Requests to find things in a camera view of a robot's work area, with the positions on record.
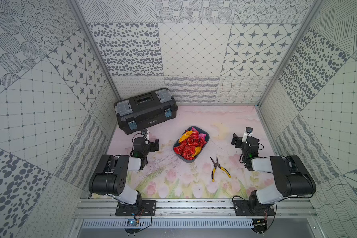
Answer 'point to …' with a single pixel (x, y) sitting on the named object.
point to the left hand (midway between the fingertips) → (150, 138)
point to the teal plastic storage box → (191, 144)
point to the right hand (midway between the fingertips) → (242, 136)
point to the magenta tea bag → (200, 135)
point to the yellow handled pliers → (216, 165)
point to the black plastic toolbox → (145, 110)
